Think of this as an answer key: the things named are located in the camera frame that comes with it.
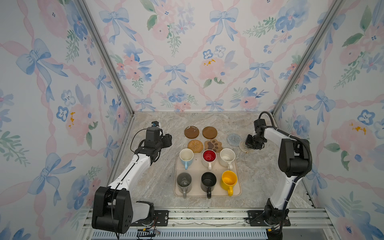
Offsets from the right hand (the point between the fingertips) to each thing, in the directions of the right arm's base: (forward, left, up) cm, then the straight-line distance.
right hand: (248, 144), depth 101 cm
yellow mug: (-25, +16, +1) cm, 29 cm away
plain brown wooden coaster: (+10, +26, 0) cm, 27 cm away
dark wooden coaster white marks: (+9, +38, +1) cm, 40 cm away
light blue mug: (-11, +41, +3) cm, 43 cm away
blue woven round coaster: (+4, +9, 0) cm, 10 cm away
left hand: (-5, +52, +16) cm, 55 cm away
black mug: (-26, +28, +2) cm, 38 cm away
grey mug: (-28, +41, +3) cm, 50 cm away
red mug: (-11, +27, +2) cm, 29 cm away
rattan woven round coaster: (-1, +35, 0) cm, 35 cm away
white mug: (-10, +15, +2) cm, 18 cm away
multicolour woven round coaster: (-2, +3, 0) cm, 3 cm away
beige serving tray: (-17, +34, 0) cm, 39 cm away
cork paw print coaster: (-1, +23, +1) cm, 23 cm away
